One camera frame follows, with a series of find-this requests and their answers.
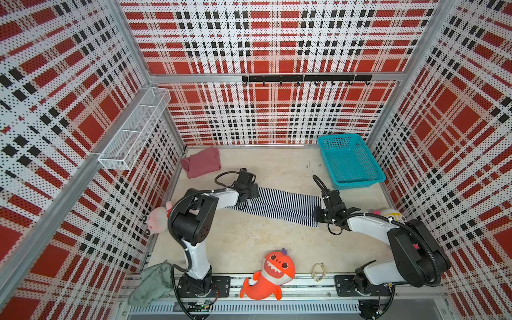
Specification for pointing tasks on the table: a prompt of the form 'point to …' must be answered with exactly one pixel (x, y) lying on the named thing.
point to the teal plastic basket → (350, 162)
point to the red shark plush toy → (278, 269)
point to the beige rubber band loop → (313, 273)
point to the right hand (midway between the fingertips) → (316, 214)
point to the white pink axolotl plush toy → (395, 213)
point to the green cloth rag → (156, 280)
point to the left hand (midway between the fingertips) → (254, 190)
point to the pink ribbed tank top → (202, 162)
